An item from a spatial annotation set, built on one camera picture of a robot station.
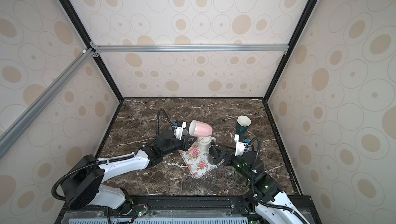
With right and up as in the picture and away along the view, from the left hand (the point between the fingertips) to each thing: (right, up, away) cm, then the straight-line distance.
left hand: (199, 137), depth 77 cm
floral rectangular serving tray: (-2, -15, +11) cm, 19 cm away
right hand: (+10, -4, -5) cm, 12 cm away
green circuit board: (-26, -33, -6) cm, 43 cm away
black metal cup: (+6, -10, +4) cm, 12 cm away
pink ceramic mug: (0, +4, 0) cm, 4 cm away
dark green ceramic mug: (+27, +6, +20) cm, 34 cm away
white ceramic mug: (+3, -4, +9) cm, 11 cm away
